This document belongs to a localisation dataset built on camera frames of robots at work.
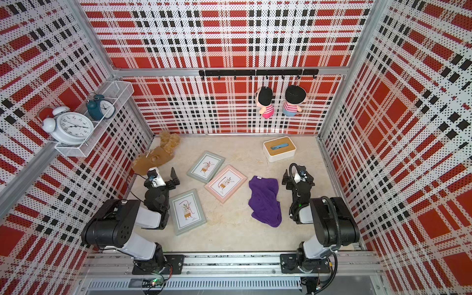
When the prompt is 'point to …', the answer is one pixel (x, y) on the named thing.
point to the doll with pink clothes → (264, 98)
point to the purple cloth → (263, 201)
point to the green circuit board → (152, 283)
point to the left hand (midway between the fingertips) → (167, 170)
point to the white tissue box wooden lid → (279, 149)
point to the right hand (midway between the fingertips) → (298, 170)
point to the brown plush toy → (152, 159)
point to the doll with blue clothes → (295, 97)
